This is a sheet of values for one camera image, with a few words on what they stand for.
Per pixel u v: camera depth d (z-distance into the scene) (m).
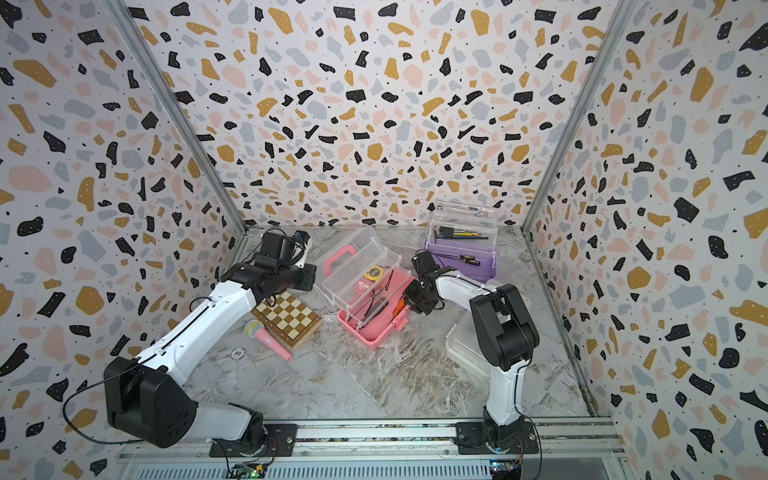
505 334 0.51
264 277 0.57
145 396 0.40
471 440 0.73
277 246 0.62
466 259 1.11
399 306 0.97
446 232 1.09
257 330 0.88
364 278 0.92
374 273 0.93
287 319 0.92
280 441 0.73
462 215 1.16
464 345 0.78
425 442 0.75
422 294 0.75
